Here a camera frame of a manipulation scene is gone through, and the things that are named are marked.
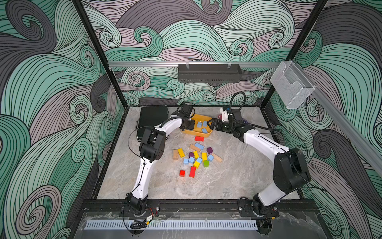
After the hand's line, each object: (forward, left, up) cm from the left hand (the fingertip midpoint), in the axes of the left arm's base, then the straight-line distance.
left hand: (191, 124), depth 103 cm
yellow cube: (-28, -3, -4) cm, 28 cm away
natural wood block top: (-16, -2, -5) cm, 17 cm away
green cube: (-26, -9, -6) cm, 28 cm away
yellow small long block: (-22, -3, -5) cm, 22 cm away
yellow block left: (-20, +7, -5) cm, 21 cm away
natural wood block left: (-22, +10, -3) cm, 24 cm away
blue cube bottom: (+1, -6, -2) cm, 6 cm away
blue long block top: (-15, -5, -4) cm, 17 cm away
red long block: (-32, 0, -5) cm, 32 cm away
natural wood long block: (-23, -16, -5) cm, 28 cm away
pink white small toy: (-6, -17, +21) cm, 28 cm away
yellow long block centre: (-22, -8, -5) cm, 24 cm away
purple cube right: (-18, -12, -4) cm, 22 cm away
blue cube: (-24, -12, -3) cm, 27 cm away
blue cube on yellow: (-25, -5, -4) cm, 26 cm away
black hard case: (+13, +33, -7) cm, 36 cm away
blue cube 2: (-26, 0, -3) cm, 26 cm away
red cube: (-33, +6, -5) cm, 34 cm away
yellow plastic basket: (-1, -7, -3) cm, 8 cm away
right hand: (-8, -12, +11) cm, 18 cm away
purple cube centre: (-21, 0, -4) cm, 22 cm away
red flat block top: (-9, -6, -5) cm, 12 cm away
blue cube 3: (-26, +3, -3) cm, 27 cm away
